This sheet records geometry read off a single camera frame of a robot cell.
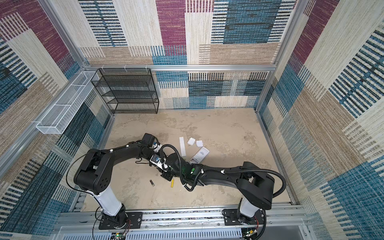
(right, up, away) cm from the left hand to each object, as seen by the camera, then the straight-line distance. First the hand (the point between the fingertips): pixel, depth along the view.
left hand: (168, 162), depth 92 cm
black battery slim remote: (-8, -10, -7) cm, 14 cm away
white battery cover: (+14, +11, +11) cm, 21 cm away
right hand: (-1, +1, -13) cm, 13 cm away
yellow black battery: (+4, -10, -7) cm, 13 cm away
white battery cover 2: (+20, +10, +11) cm, 24 cm away
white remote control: (+19, +3, +3) cm, 20 cm away
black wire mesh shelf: (-32, +47, +18) cm, 59 cm away
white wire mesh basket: (-49, +25, -21) cm, 58 cm away
